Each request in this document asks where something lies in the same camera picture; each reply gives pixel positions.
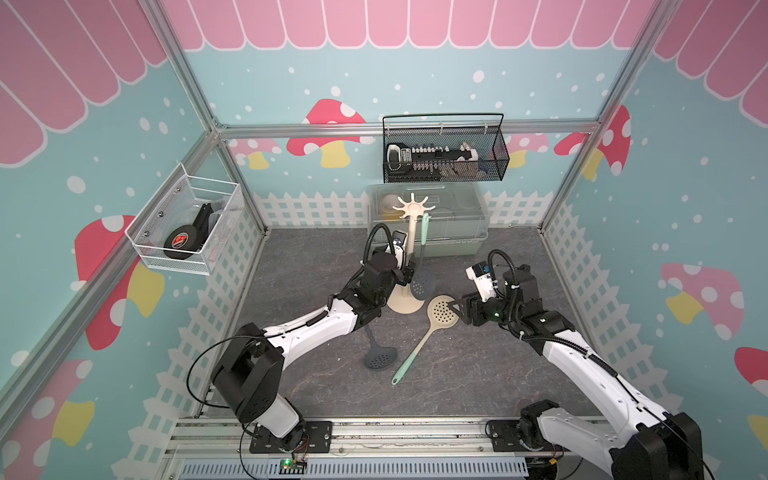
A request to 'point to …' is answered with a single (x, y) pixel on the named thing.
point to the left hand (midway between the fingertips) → (401, 254)
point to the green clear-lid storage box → (458, 224)
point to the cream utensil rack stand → (404, 302)
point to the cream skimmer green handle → (440, 316)
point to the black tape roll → (183, 242)
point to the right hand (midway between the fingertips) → (456, 301)
